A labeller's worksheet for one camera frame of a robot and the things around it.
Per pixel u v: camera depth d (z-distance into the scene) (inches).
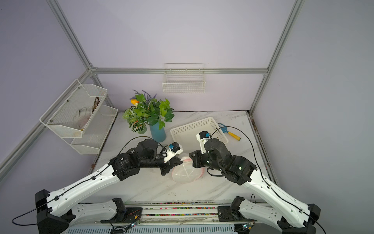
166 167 22.9
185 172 26.4
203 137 22.9
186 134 40.9
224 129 42.0
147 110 30.6
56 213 15.3
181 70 36.6
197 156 21.8
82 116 30.7
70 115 29.6
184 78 37.7
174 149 21.8
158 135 39.8
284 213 15.7
